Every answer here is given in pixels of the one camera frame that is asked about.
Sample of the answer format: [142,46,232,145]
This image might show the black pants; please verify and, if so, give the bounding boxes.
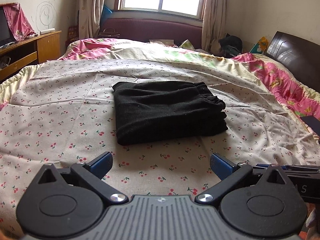
[112,81,228,146]

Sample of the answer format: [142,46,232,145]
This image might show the cherry print white sheet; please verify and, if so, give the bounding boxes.
[1,59,319,236]

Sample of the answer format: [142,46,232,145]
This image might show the floral pink cream quilt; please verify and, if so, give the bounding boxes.
[1,38,319,151]

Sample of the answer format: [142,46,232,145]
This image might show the dark wooden headboard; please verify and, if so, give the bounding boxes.
[266,31,320,92]

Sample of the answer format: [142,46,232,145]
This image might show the black bag by curtain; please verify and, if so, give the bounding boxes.
[218,34,243,59]

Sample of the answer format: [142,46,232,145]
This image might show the colourful box by headboard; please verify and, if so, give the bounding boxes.
[249,36,269,54]

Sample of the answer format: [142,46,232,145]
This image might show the wooden desk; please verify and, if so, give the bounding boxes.
[0,30,61,82]

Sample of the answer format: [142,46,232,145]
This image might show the maroon sofa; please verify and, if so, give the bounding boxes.
[100,18,202,49]

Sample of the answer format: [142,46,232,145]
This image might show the white cylinder on desk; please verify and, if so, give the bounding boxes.
[40,28,55,35]

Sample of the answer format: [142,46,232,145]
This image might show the blue pillow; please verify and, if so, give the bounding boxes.
[100,5,113,25]

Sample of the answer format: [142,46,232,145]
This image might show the pink cloth on monitor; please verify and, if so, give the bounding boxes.
[1,2,36,42]

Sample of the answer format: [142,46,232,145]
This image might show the black monitor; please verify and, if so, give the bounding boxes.
[0,7,16,47]

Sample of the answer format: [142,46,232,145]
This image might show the right beige curtain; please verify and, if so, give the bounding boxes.
[201,0,227,52]

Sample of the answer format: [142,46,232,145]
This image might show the beige curtain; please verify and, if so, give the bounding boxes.
[78,0,105,40]
[201,0,227,52]

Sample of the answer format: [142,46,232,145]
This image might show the left beige curtain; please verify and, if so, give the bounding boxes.
[78,0,105,40]

